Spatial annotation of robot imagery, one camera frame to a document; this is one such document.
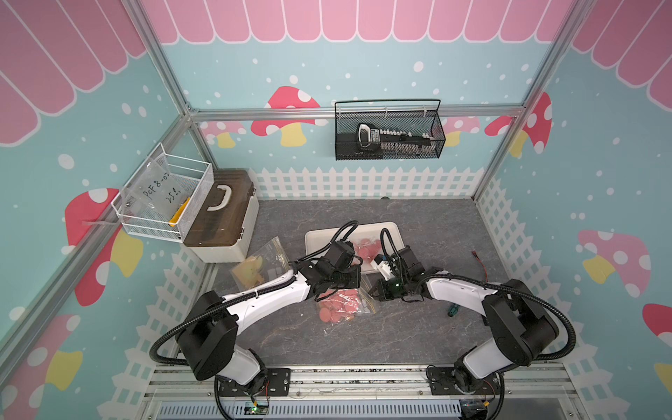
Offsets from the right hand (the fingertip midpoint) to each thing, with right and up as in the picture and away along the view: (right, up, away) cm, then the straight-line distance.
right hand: (368, 295), depth 86 cm
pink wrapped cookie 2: (0, +17, +15) cm, 23 cm away
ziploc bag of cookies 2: (-39, +9, +13) cm, 42 cm away
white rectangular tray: (+5, +21, -13) cm, 25 cm away
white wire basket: (-55, +39, -6) cm, 68 cm away
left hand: (-3, +5, -4) cm, 7 cm away
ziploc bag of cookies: (-9, -3, -1) cm, 10 cm away
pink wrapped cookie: (+1, +13, +13) cm, 18 cm away
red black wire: (+43, +13, +16) cm, 48 cm away
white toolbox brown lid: (-53, +23, +8) cm, 58 cm away
